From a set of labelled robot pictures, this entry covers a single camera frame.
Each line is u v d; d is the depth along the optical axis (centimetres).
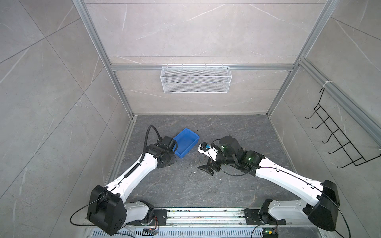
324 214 38
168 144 64
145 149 55
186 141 105
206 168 62
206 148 60
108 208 39
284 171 47
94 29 75
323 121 73
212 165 62
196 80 101
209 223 73
